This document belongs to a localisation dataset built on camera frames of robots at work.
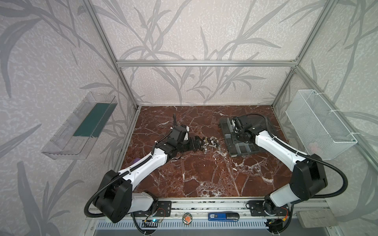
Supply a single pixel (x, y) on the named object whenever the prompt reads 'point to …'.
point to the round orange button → (187, 219)
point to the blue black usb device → (223, 217)
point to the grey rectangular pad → (317, 218)
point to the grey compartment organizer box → (236, 147)
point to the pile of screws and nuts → (212, 142)
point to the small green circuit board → (153, 221)
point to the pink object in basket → (313, 147)
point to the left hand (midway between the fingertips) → (198, 143)
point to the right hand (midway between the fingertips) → (234, 136)
